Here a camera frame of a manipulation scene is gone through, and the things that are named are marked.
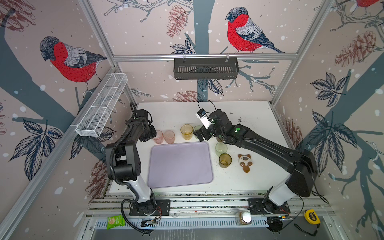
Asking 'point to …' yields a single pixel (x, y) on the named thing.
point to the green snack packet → (115, 221)
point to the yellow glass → (187, 130)
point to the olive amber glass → (225, 160)
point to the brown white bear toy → (245, 161)
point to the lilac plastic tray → (179, 164)
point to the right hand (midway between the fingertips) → (198, 127)
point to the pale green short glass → (221, 148)
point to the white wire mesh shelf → (102, 105)
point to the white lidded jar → (245, 217)
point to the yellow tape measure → (311, 216)
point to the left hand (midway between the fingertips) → (151, 135)
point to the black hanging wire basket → (207, 68)
